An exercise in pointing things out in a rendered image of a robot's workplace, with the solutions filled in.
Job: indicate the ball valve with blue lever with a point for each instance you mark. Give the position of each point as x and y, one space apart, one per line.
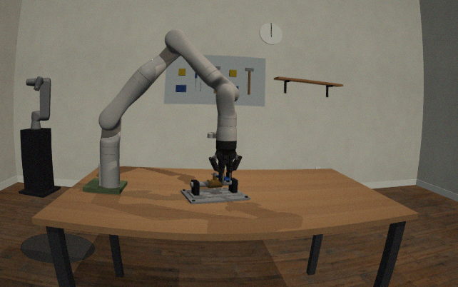
214 183

